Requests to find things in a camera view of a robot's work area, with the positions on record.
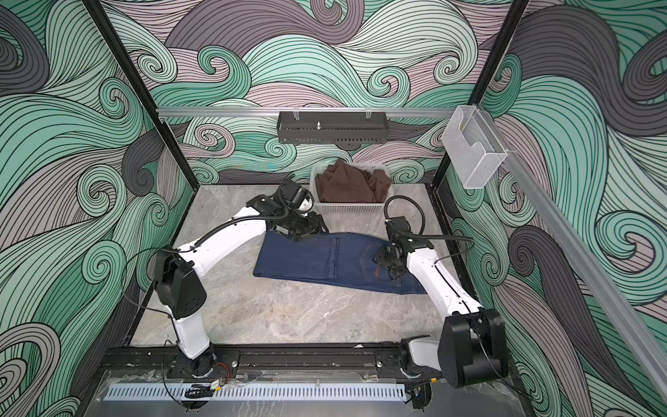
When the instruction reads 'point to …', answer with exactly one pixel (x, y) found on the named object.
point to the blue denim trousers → (344, 260)
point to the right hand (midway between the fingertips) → (378, 262)
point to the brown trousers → (342, 182)
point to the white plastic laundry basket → (351, 207)
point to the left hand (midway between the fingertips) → (323, 229)
